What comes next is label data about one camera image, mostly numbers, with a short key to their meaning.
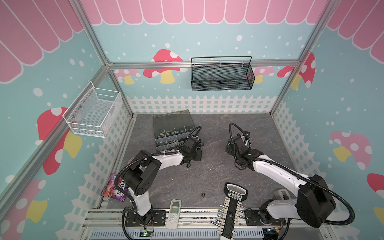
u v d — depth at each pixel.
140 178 0.48
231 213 0.75
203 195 0.81
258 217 0.74
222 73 0.93
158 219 0.75
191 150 0.74
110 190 0.81
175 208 0.77
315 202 0.41
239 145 0.65
